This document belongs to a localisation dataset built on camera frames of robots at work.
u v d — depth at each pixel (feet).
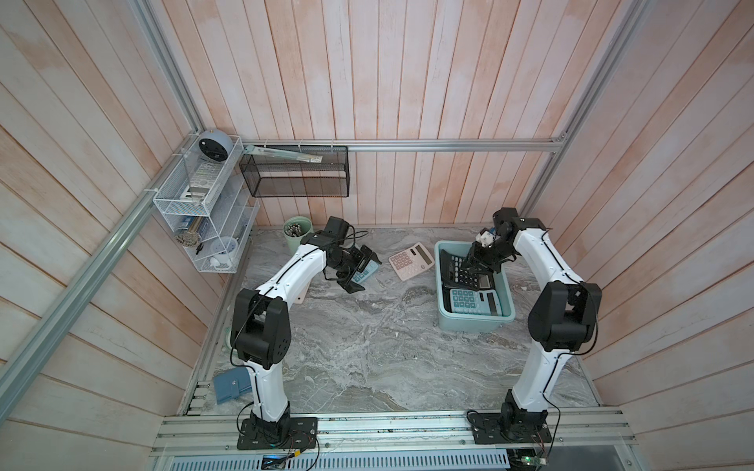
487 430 2.40
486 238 2.87
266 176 3.46
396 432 2.45
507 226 2.26
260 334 1.64
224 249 2.73
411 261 3.51
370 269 3.50
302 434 2.39
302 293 1.90
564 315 1.69
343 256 2.49
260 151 3.02
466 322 2.81
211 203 2.45
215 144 2.63
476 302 2.89
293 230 3.13
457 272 3.04
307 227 3.31
